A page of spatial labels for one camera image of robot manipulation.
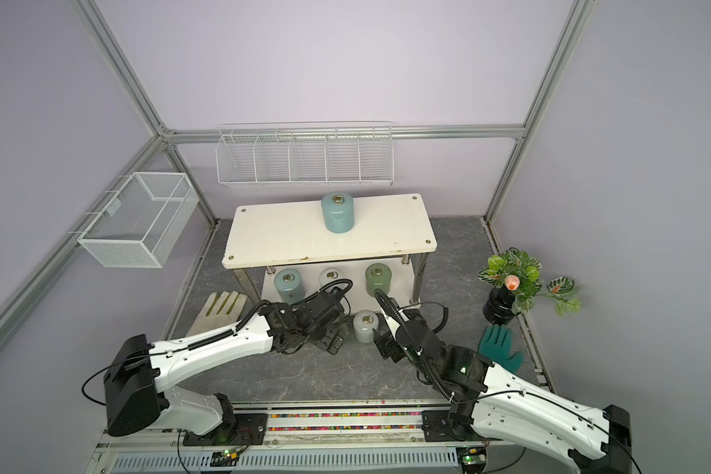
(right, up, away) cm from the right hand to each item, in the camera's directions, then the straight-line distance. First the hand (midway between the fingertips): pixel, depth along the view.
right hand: (390, 318), depth 74 cm
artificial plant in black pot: (+30, +11, -4) cm, 32 cm away
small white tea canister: (-17, +10, +12) cm, 23 cm away
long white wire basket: (-27, +50, +26) cm, 62 cm away
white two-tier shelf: (-30, +21, -4) cm, 37 cm away
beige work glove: (-54, -2, +20) cm, 57 cm away
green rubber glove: (+32, -11, +12) cm, 36 cm away
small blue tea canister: (-29, +7, +11) cm, 32 cm away
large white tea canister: (-7, -4, +9) cm, 12 cm away
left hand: (-17, -4, +5) cm, 18 cm away
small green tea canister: (-2, +10, +12) cm, 16 cm away
